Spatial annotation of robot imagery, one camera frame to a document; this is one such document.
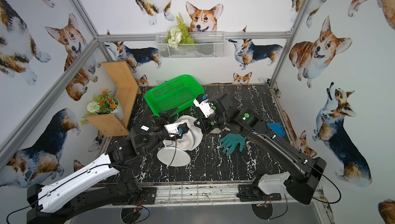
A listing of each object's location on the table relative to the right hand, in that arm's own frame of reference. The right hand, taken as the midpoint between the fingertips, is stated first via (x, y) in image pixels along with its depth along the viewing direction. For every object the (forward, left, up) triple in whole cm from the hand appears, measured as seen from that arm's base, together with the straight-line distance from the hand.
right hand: (198, 117), depth 66 cm
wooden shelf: (+38, +54, -22) cm, 69 cm away
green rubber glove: (+2, -17, -30) cm, 34 cm away
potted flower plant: (+14, +52, -7) cm, 55 cm away
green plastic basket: (+42, +19, -31) cm, 55 cm away
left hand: (+2, +9, +3) cm, 9 cm away
